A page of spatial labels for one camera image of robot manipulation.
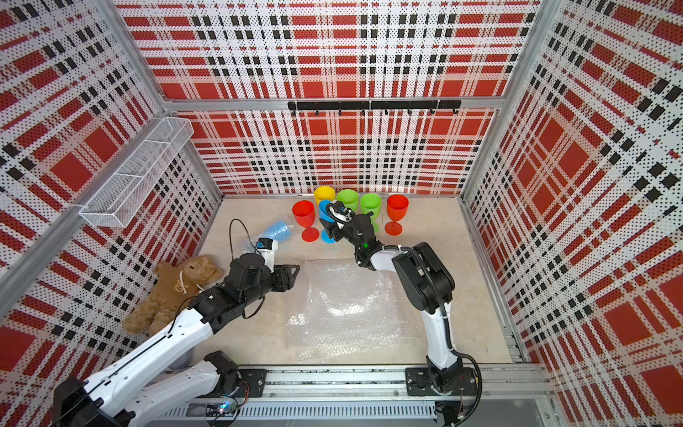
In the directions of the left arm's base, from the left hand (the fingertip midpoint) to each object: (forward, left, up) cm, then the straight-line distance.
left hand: (295, 267), depth 79 cm
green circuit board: (-34, +16, -15) cm, 40 cm away
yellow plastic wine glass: (+35, -6, -4) cm, 36 cm away
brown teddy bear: (-2, +40, -8) cm, 41 cm away
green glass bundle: (+30, -24, -4) cm, 39 cm away
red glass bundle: (+23, 0, -2) cm, 23 cm away
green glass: (+33, -16, -5) cm, 37 cm away
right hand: (+23, -10, 0) cm, 25 cm away
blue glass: (+21, +11, -9) cm, 26 cm away
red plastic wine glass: (+27, -34, -4) cm, 43 cm away
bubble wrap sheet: (-7, -15, -14) cm, 21 cm away
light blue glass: (+19, -8, +3) cm, 20 cm away
